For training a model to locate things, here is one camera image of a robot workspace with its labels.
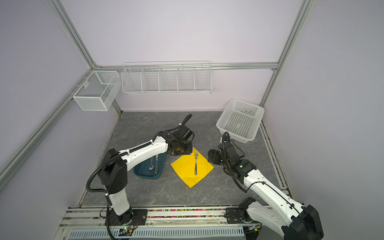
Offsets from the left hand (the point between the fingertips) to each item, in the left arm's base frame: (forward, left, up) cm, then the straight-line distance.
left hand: (191, 153), depth 85 cm
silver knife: (-1, +22, -10) cm, 24 cm away
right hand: (-4, -13, +4) cm, 14 cm away
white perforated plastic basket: (+32, -40, -11) cm, 53 cm away
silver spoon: (-3, +24, -9) cm, 26 cm away
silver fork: (+4, -3, -11) cm, 12 cm away
